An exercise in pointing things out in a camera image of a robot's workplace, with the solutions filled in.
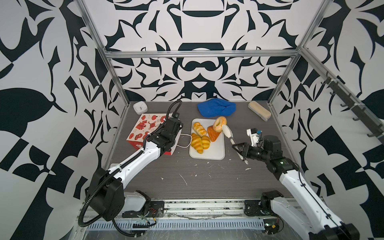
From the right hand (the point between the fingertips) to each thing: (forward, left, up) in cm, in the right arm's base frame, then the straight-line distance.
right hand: (234, 145), depth 76 cm
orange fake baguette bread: (+16, +8, -15) cm, 24 cm away
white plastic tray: (+7, +6, -18) cm, 21 cm away
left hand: (+12, +36, +3) cm, 38 cm away
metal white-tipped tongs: (+8, +2, -1) cm, 8 cm away
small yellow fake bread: (+11, +13, -15) cm, 23 cm away
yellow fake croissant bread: (+19, +17, -14) cm, 29 cm away
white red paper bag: (+18, +52, -6) cm, 56 cm away
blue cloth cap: (+40, +3, -15) cm, 42 cm away
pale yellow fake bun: (+16, +6, -2) cm, 17 cm away
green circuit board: (-32, -15, -20) cm, 40 cm away
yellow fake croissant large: (+9, +19, -12) cm, 24 cm away
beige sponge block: (+36, -30, -17) cm, 50 cm away
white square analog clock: (+39, +60, -13) cm, 73 cm away
